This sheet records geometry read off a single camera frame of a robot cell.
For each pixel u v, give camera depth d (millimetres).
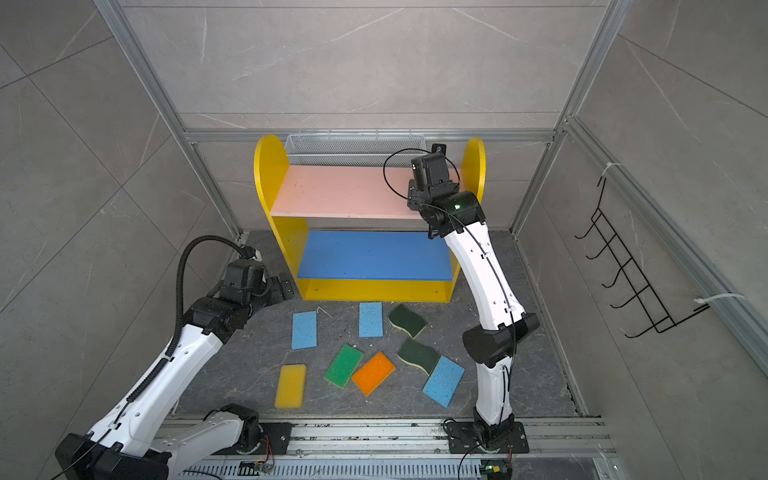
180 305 495
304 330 910
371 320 930
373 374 826
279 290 684
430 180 519
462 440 730
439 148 595
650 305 624
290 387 817
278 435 733
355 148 979
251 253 677
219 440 583
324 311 979
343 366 848
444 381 818
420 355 873
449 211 478
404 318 956
